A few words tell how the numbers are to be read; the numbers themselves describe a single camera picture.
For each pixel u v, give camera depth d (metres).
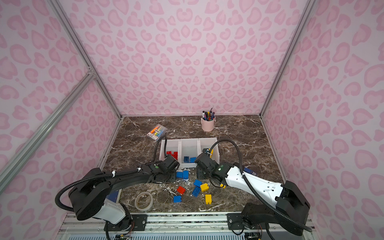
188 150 0.98
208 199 0.79
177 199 0.81
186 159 0.95
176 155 0.92
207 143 1.00
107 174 0.48
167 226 0.72
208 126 1.08
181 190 0.84
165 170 0.68
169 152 0.95
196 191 0.82
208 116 1.04
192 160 0.96
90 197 0.43
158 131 1.10
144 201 0.80
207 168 0.60
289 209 0.40
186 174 0.90
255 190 0.44
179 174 0.87
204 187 0.82
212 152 0.72
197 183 0.86
